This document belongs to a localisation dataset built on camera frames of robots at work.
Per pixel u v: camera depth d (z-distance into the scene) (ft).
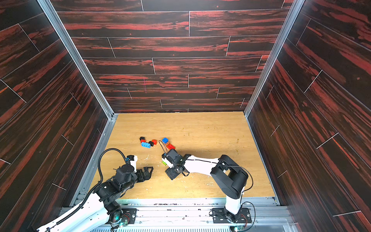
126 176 1.99
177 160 2.30
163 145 3.26
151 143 3.28
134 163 2.40
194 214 2.47
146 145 3.32
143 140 3.33
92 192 1.81
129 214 2.40
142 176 2.31
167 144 3.25
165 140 3.23
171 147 3.23
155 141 3.40
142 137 3.42
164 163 2.63
